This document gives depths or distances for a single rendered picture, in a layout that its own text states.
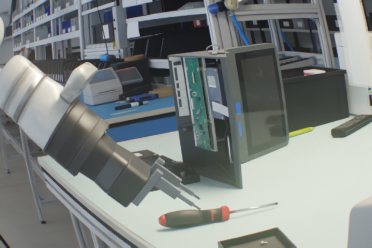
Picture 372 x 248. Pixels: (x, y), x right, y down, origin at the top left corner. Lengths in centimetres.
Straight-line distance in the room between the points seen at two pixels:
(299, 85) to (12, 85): 93
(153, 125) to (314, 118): 135
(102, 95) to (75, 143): 255
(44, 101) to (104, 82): 258
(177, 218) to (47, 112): 29
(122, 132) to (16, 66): 207
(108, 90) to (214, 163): 199
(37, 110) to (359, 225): 46
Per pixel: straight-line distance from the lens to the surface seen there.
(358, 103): 171
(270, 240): 90
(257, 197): 114
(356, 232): 49
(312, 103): 166
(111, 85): 339
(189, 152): 142
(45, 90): 83
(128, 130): 289
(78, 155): 82
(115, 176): 82
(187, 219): 102
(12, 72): 83
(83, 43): 502
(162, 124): 293
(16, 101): 83
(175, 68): 140
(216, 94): 128
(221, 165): 141
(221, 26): 292
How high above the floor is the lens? 129
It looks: 8 degrees down
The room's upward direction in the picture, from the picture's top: 8 degrees counter-clockwise
